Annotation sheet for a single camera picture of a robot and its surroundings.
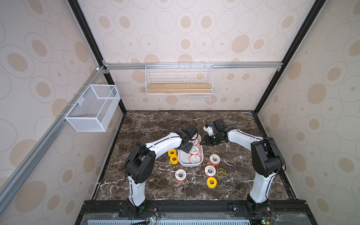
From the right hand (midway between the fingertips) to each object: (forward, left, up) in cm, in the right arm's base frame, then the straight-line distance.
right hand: (200, 145), depth 93 cm
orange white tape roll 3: (-9, +4, -3) cm, 10 cm away
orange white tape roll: (+4, +4, -2) cm, 6 cm away
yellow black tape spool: (-17, -13, -5) cm, 22 cm away
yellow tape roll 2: (-9, +17, -4) cm, 20 cm away
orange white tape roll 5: (-8, -10, -5) cm, 13 cm away
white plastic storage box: (-8, +11, -4) cm, 14 cm away
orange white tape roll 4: (-19, +12, -5) cm, 23 cm away
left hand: (-2, +8, +2) cm, 9 cm away
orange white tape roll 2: (-2, +4, -4) cm, 6 cm away
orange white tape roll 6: (-16, -6, -5) cm, 17 cm away
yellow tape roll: (-4, +19, -3) cm, 20 cm away
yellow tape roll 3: (-24, -6, -5) cm, 26 cm away
